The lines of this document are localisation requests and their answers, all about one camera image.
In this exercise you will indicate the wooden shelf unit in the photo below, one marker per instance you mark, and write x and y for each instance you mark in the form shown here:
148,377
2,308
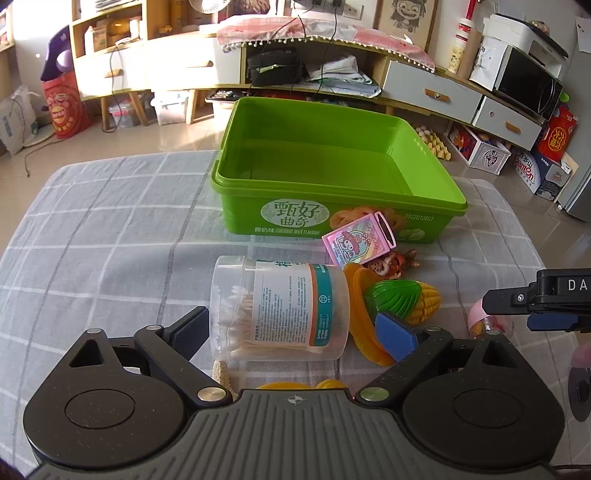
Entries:
124,48

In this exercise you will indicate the small brown monkey figurine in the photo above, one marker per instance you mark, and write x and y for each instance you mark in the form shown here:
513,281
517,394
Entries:
395,264

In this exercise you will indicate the toy corn cob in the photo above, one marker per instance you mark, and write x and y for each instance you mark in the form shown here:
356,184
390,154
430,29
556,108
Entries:
412,301

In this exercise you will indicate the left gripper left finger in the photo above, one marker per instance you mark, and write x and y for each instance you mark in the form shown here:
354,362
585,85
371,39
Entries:
168,351

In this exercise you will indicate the green plastic cookie bin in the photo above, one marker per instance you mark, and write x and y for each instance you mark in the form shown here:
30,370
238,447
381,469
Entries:
301,169

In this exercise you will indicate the white illustrated carton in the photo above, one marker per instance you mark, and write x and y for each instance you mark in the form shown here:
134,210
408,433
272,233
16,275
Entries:
478,150

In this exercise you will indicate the orange plastic toy plate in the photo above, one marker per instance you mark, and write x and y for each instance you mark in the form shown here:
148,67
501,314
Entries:
361,326

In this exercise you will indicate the black microwave oven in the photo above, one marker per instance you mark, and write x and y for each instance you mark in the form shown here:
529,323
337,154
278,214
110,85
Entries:
516,77

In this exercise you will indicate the pink lace cloth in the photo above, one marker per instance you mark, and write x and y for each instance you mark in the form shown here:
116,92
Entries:
261,29

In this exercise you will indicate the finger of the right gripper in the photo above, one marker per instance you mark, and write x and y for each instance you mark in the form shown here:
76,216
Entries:
552,321
511,301

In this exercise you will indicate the silver refrigerator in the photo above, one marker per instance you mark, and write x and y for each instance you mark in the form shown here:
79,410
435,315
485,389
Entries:
575,196

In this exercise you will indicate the egg tray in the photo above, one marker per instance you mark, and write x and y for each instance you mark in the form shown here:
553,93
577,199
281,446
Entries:
434,143

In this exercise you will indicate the damon printed carton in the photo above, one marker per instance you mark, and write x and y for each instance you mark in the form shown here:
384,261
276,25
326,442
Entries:
543,177

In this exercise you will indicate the black bag on shelf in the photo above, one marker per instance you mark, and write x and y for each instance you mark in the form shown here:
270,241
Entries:
275,67

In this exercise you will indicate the yellow plastic toy bowl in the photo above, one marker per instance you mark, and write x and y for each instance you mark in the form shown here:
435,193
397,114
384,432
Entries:
291,385

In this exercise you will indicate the dried beige starfish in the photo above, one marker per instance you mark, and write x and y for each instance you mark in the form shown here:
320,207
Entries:
220,374

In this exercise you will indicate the red gift box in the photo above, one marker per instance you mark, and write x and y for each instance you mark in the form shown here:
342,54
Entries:
557,133

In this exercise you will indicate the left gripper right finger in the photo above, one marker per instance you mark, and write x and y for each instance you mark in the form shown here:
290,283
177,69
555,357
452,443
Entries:
414,351

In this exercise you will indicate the white drawer cabinet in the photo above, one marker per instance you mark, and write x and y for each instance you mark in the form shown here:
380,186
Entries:
418,90

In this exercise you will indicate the white printer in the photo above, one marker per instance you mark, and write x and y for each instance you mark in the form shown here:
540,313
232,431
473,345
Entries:
526,37

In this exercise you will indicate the grey checked tablecloth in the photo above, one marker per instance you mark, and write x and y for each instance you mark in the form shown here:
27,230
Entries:
122,243

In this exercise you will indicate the pink card box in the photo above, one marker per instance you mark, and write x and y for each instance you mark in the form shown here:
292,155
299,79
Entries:
360,241

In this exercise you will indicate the clear cotton swab jar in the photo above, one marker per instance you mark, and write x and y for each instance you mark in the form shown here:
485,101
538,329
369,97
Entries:
277,311

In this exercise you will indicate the framed cartoon girl picture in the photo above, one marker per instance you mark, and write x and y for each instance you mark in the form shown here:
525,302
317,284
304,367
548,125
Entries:
412,20

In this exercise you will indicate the red printed bag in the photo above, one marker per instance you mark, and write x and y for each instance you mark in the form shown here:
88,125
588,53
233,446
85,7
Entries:
68,112

